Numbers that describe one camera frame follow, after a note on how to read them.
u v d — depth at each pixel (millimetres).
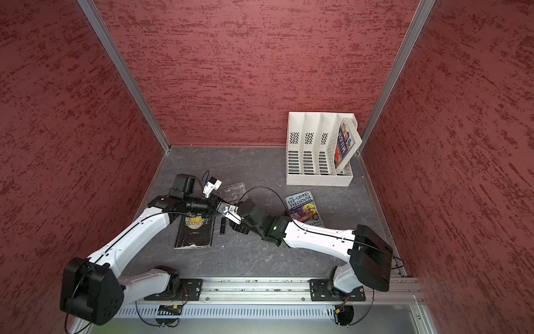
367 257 411
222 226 897
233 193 953
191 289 741
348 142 945
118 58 831
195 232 857
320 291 735
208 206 690
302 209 923
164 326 676
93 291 390
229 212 609
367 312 694
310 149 1183
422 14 723
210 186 743
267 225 578
